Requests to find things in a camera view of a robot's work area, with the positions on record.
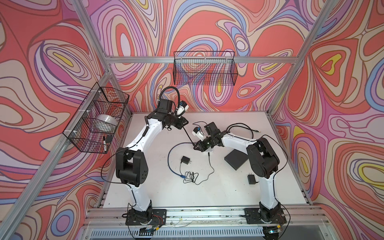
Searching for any black power adapter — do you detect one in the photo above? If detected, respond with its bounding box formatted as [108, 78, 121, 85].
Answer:
[247, 174, 259, 185]
[179, 153, 215, 186]

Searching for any blue ethernet cable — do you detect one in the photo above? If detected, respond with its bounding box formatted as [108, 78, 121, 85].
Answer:
[167, 142, 196, 179]

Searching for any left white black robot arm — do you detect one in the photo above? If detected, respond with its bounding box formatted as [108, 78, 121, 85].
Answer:
[116, 99, 189, 217]

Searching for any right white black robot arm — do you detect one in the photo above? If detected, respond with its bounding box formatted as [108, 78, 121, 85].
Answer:
[194, 122, 281, 223]

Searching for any white roll in basket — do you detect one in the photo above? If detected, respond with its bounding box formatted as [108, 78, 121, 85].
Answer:
[97, 114, 118, 126]

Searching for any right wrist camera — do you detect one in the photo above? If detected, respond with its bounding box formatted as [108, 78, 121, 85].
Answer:
[193, 127, 205, 141]

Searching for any back black wire basket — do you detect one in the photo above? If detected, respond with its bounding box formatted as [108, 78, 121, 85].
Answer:
[173, 50, 238, 86]

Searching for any black wire basket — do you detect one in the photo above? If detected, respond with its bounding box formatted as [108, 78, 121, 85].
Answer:
[63, 83, 130, 154]
[173, 50, 238, 86]

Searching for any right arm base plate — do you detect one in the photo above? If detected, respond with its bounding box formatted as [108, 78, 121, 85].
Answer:
[244, 208, 287, 225]

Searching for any left black wire basket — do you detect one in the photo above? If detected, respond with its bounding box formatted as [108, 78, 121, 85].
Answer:
[63, 83, 130, 154]

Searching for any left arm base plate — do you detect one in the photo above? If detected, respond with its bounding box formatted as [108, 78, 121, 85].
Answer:
[125, 209, 167, 226]

